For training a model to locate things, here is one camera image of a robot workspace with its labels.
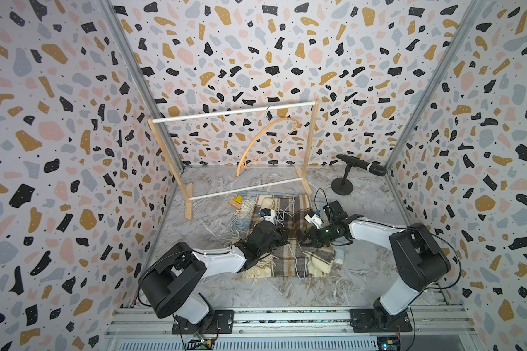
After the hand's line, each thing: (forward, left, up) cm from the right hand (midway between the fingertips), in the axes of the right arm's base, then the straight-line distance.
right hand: (302, 244), depth 87 cm
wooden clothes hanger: (+52, +31, +3) cm, 61 cm away
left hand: (+3, +4, +6) cm, 8 cm away
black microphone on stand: (+35, -23, -4) cm, 42 cm away
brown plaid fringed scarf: (-7, +9, -3) cm, 11 cm away
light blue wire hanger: (+7, +8, +5) cm, 12 cm away
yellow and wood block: (+23, +30, -3) cm, 38 cm away
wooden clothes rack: (+24, +53, -2) cm, 58 cm away
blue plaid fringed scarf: (+20, +27, -3) cm, 33 cm away
